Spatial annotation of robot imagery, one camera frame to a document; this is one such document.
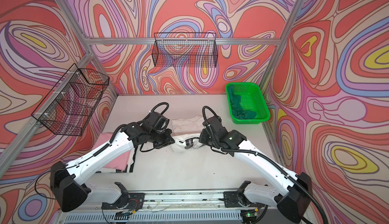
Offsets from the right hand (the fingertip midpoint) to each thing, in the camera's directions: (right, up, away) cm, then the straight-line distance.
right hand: (203, 140), depth 76 cm
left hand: (-12, 0, -1) cm, 13 cm away
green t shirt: (+25, +14, +26) cm, 39 cm away
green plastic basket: (+36, +19, +36) cm, 54 cm away
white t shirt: (-12, +3, +23) cm, 26 cm away
